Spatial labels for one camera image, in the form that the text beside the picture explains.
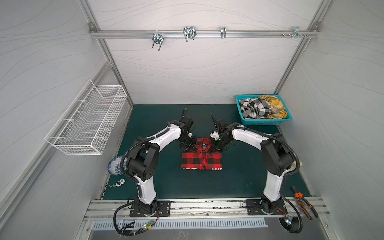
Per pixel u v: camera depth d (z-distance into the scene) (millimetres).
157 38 796
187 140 771
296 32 764
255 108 1076
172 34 813
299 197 764
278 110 1022
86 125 689
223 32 778
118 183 801
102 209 751
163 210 733
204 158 862
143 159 492
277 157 503
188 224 703
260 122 1018
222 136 729
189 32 765
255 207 733
